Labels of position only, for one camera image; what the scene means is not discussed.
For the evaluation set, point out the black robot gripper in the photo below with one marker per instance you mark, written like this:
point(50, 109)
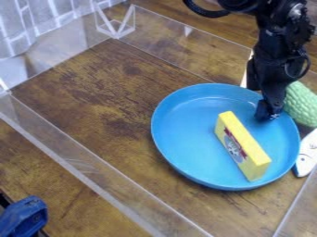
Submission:
point(271, 74)

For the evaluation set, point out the green bumpy bitter gourd toy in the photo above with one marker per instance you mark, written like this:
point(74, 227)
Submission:
point(302, 104)

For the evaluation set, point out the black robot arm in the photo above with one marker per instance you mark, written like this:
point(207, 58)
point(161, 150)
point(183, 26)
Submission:
point(283, 20)

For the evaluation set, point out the blue round plastic tray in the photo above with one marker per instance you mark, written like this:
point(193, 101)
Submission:
point(183, 129)

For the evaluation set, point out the yellow butter box toy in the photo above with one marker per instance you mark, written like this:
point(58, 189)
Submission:
point(241, 146)

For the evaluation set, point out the white toy at right edge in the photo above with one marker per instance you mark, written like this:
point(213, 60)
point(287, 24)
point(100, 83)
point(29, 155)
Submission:
point(307, 159)

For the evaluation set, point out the grey checked curtain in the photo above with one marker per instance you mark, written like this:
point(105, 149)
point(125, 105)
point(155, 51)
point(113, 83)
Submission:
point(26, 19)

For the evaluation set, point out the blue clamp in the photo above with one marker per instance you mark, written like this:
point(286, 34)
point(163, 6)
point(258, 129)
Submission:
point(25, 218)

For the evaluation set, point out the clear acrylic enclosure wall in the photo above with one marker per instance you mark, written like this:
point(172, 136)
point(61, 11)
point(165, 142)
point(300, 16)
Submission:
point(78, 98)

